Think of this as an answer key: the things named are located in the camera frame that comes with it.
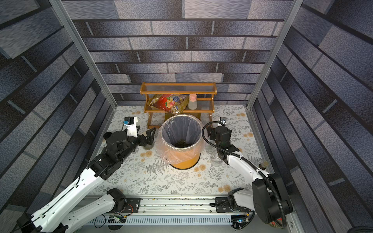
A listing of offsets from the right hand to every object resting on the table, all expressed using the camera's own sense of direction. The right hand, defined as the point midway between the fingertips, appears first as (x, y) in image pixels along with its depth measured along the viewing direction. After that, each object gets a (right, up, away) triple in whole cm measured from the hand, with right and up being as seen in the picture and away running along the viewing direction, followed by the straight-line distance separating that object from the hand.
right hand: (217, 126), depth 87 cm
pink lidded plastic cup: (-15, +15, +8) cm, 22 cm away
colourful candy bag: (-29, +16, +8) cm, 34 cm away
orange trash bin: (-22, -7, +5) cm, 24 cm away
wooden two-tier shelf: (-7, +22, +2) cm, 23 cm away
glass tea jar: (0, -22, +3) cm, 22 cm away
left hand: (-38, +1, -17) cm, 42 cm away
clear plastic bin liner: (-32, -10, -16) cm, 37 cm away
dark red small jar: (-71, -6, +4) cm, 71 cm away
